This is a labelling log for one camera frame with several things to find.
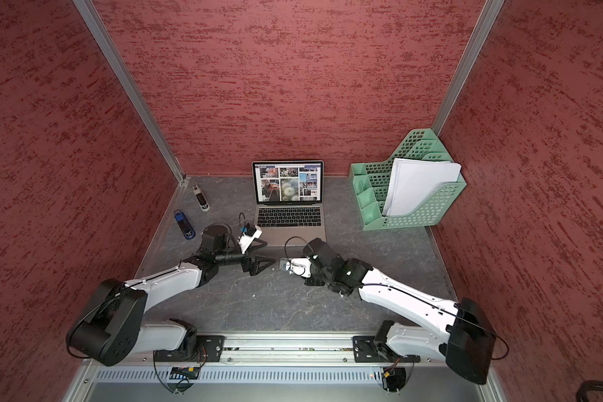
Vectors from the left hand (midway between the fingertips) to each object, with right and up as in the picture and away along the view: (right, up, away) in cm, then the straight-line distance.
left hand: (269, 255), depth 83 cm
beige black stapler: (-34, +20, +23) cm, 45 cm away
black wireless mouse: (+7, +2, -19) cm, 20 cm away
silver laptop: (+5, +20, +24) cm, 32 cm away
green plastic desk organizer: (+42, +26, +26) cm, 56 cm away
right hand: (+13, -1, -5) cm, 14 cm away
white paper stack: (+51, +26, +4) cm, 58 cm away
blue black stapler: (-39, +8, +19) cm, 44 cm away
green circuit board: (-23, -32, -11) cm, 41 cm away
